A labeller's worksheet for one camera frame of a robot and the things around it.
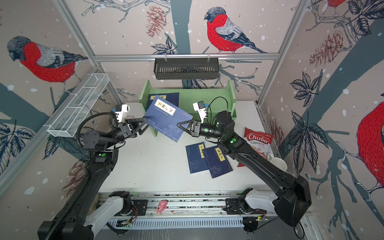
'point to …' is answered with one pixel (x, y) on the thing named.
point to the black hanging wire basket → (185, 68)
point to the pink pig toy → (162, 206)
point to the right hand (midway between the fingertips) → (176, 129)
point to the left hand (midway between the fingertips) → (146, 125)
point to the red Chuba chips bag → (261, 142)
